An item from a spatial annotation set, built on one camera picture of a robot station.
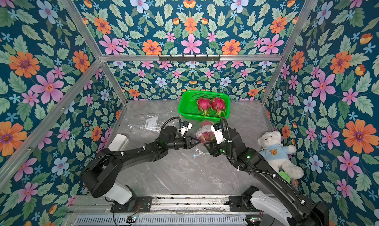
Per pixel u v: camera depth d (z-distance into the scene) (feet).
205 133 2.81
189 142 2.36
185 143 2.38
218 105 3.51
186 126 2.51
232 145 1.76
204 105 3.53
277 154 2.68
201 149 2.61
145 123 3.14
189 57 2.98
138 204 2.40
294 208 1.31
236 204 2.41
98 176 1.45
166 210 2.36
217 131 2.10
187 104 3.79
